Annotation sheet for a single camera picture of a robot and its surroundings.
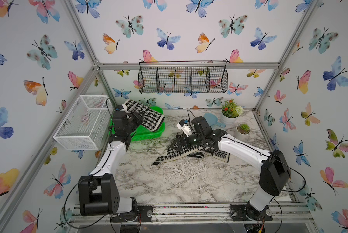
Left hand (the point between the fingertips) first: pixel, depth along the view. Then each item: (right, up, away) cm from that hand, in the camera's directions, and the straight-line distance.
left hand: (144, 111), depth 82 cm
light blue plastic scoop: (+46, -4, +35) cm, 58 cm away
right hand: (+18, -17, -5) cm, 25 cm away
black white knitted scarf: (+4, -5, -1) cm, 6 cm away
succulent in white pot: (+62, -12, +16) cm, 65 cm away
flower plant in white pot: (+54, +1, +17) cm, 57 cm away
